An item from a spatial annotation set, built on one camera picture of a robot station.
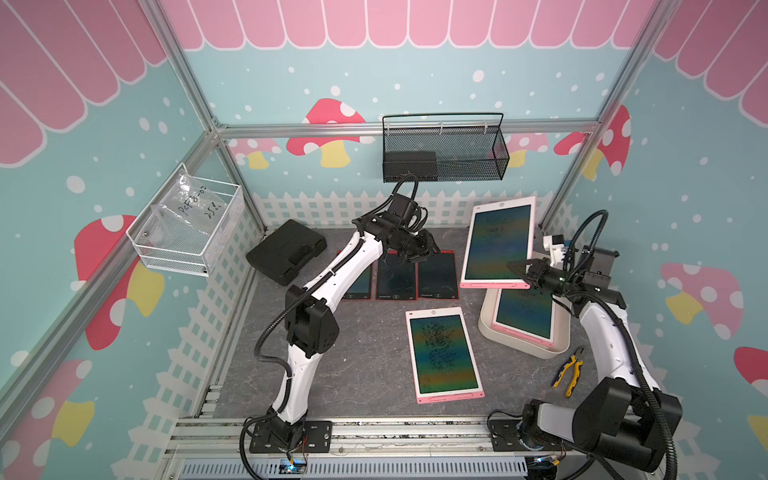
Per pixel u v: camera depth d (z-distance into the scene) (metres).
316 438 0.74
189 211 0.71
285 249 1.08
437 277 1.03
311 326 0.53
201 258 0.63
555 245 0.72
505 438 0.73
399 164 0.93
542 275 0.68
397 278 1.07
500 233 0.84
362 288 1.02
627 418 0.44
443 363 0.85
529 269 0.73
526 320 0.94
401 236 0.73
